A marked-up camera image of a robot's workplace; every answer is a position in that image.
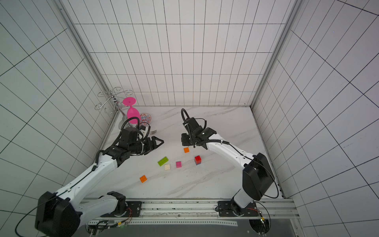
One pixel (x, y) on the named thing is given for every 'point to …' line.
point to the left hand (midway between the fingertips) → (158, 146)
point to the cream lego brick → (167, 167)
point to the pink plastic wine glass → (132, 112)
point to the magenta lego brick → (178, 164)
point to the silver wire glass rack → (111, 95)
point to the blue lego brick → (196, 164)
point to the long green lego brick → (163, 161)
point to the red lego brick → (198, 159)
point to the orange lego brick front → (143, 178)
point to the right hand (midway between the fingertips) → (184, 136)
